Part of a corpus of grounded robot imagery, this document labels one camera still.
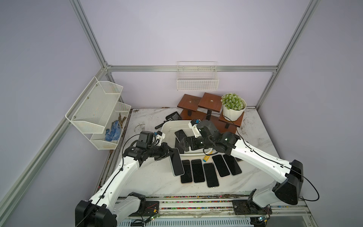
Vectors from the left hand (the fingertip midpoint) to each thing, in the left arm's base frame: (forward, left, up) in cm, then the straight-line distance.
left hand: (173, 154), depth 75 cm
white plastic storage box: (+22, +6, -17) cm, 29 cm away
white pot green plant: (+25, -35, +12) cm, 44 cm away
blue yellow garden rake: (+6, -20, -16) cm, 27 cm away
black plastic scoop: (+42, +3, -16) cm, 45 cm away
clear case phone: (-7, -8, -18) cm, 20 cm away
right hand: (+3, -8, +5) cm, 10 cm away
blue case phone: (0, -29, -17) cm, 34 cm away
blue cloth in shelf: (+15, +39, -3) cm, 42 cm away
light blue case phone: (-6, -22, -17) cm, 29 cm away
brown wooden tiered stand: (+32, -22, +4) cm, 39 cm away
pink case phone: (-3, -14, -17) cm, 22 cm away
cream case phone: (+23, -3, -15) cm, 28 cm away
